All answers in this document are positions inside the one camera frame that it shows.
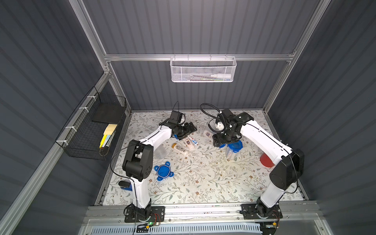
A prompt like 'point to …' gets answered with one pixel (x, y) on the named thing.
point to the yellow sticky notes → (107, 132)
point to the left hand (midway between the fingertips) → (196, 133)
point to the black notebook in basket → (113, 113)
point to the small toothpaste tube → (195, 142)
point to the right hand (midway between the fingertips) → (222, 142)
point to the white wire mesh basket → (202, 69)
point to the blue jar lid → (163, 171)
